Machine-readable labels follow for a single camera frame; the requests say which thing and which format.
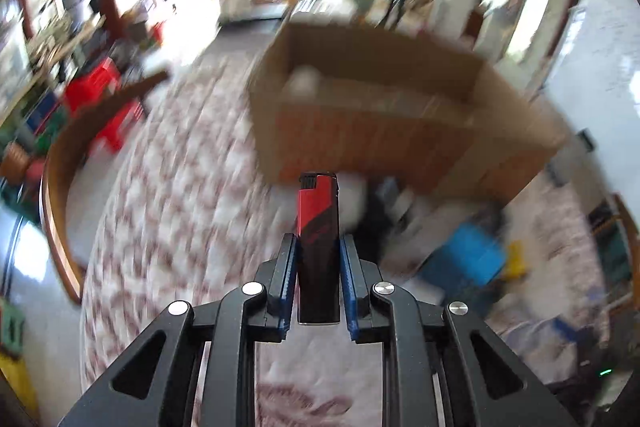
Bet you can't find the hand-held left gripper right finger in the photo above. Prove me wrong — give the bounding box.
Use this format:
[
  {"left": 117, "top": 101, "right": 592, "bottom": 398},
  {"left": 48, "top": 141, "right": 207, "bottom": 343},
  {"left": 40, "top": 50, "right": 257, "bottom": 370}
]
[{"left": 340, "top": 234, "right": 583, "bottom": 427}]

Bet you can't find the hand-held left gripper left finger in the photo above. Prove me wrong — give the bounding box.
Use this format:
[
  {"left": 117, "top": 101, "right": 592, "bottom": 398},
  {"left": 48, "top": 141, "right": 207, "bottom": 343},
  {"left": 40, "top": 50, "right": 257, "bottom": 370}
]
[{"left": 57, "top": 233, "right": 299, "bottom": 427}]

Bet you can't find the red black lighter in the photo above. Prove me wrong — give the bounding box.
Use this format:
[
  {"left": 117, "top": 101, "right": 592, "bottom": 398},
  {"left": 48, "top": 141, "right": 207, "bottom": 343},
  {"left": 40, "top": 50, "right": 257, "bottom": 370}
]
[{"left": 296, "top": 172, "right": 341, "bottom": 325}]

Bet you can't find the cardboard box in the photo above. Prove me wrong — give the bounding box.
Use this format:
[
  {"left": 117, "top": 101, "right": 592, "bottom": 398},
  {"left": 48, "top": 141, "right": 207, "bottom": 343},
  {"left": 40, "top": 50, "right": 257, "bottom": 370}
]
[{"left": 248, "top": 21, "right": 571, "bottom": 202}]

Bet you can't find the white round object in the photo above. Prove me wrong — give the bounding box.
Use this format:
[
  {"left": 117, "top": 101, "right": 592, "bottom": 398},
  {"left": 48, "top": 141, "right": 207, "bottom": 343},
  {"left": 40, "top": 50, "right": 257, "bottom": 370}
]
[{"left": 337, "top": 172, "right": 373, "bottom": 233}]

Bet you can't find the yellow object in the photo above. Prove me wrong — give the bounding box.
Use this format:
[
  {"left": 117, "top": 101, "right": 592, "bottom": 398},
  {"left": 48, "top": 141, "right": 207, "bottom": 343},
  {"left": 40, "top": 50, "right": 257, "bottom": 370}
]
[{"left": 502, "top": 242, "right": 531, "bottom": 280}]

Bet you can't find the dark wooden chair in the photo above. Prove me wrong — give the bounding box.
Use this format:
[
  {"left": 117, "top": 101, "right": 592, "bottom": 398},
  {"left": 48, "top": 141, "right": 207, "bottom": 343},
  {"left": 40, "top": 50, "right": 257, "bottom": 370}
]
[{"left": 587, "top": 194, "right": 640, "bottom": 268}]

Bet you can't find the red plastic stool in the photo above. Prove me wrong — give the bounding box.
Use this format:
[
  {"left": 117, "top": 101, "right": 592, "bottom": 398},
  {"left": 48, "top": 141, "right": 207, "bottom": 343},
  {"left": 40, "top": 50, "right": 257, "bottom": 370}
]
[{"left": 62, "top": 59, "right": 146, "bottom": 152}]

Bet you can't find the whiteboard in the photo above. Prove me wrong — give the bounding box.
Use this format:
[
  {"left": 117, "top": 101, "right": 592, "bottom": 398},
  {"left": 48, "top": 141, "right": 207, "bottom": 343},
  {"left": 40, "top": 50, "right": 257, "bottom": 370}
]
[{"left": 545, "top": 0, "right": 640, "bottom": 208}]

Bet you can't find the cluttered wooden shelf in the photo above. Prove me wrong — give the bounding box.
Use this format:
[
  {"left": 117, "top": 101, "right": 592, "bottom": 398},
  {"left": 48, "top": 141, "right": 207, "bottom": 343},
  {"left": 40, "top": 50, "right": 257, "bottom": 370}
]
[{"left": 0, "top": 2, "right": 108, "bottom": 118}]

